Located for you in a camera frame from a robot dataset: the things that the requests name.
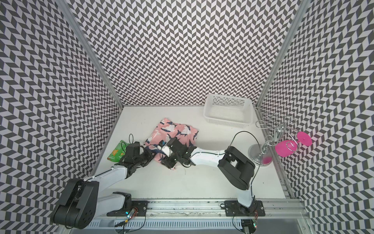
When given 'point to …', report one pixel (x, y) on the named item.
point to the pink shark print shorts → (166, 130)
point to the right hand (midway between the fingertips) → (165, 161)
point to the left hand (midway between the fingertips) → (156, 153)
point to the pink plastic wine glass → (286, 147)
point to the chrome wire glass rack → (259, 155)
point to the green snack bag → (119, 152)
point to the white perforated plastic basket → (234, 111)
